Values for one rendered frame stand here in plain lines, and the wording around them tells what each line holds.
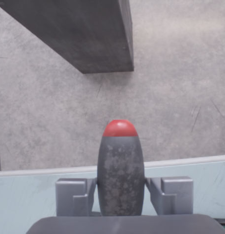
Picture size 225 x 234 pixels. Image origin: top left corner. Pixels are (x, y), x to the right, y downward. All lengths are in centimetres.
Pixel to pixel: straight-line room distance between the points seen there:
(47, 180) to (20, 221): 7
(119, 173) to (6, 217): 27
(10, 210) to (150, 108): 104
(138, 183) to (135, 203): 1
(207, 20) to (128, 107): 55
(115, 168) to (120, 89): 121
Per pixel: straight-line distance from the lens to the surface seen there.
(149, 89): 136
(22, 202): 39
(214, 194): 37
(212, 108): 138
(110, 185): 16
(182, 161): 36
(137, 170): 16
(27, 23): 73
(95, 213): 36
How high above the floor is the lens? 135
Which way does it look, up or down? 83 degrees down
